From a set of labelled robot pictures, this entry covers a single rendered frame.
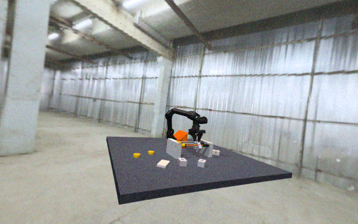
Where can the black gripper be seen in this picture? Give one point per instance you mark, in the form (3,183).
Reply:
(197,133)

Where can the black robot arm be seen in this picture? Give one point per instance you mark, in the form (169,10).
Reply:
(189,114)

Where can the white flat rectangular block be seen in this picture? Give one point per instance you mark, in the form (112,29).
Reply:
(163,163)

